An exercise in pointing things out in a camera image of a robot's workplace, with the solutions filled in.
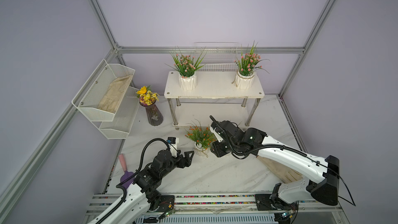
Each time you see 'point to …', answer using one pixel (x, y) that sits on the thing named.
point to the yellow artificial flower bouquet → (146, 96)
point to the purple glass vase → (155, 116)
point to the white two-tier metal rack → (216, 100)
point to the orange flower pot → (202, 138)
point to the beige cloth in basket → (110, 100)
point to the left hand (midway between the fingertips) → (187, 153)
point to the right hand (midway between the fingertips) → (216, 150)
